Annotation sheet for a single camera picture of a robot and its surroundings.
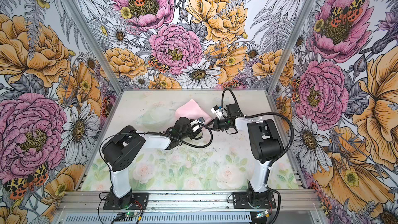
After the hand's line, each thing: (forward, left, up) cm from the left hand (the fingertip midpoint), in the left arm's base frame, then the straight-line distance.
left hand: (197, 126), depth 96 cm
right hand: (-4, -5, +3) cm, 7 cm away
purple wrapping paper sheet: (+11, +3, +2) cm, 12 cm away
